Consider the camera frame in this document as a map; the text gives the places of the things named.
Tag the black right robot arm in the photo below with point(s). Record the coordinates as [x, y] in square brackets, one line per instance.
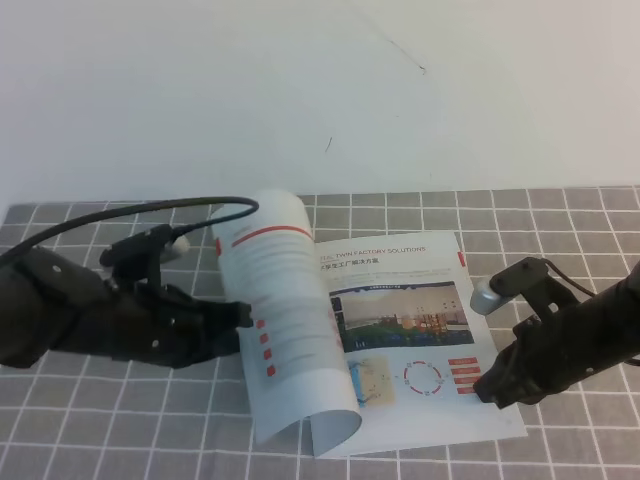
[604, 328]

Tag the grey checked tablecloth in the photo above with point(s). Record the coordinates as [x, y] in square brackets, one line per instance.
[74, 417]

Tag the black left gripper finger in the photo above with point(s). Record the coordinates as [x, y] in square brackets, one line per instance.
[236, 315]

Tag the white brochure book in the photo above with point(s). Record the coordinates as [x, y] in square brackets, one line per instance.
[371, 340]

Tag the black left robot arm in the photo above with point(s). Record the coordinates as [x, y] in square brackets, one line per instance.
[49, 303]

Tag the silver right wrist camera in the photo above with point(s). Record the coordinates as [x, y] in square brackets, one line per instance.
[537, 280]

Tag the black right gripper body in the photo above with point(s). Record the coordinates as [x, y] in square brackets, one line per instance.
[535, 365]

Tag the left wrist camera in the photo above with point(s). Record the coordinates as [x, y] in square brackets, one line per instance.
[138, 258]

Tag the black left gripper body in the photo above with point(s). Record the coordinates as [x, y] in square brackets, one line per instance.
[166, 327]

